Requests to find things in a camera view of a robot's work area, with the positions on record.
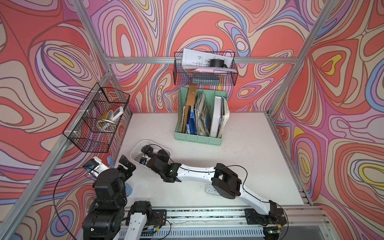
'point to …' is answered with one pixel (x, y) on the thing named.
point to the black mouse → (147, 149)
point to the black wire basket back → (198, 76)
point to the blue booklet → (190, 121)
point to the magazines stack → (200, 109)
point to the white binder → (217, 114)
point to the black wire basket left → (95, 124)
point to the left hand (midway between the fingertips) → (118, 161)
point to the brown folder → (191, 101)
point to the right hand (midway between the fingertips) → (160, 157)
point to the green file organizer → (195, 138)
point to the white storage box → (136, 154)
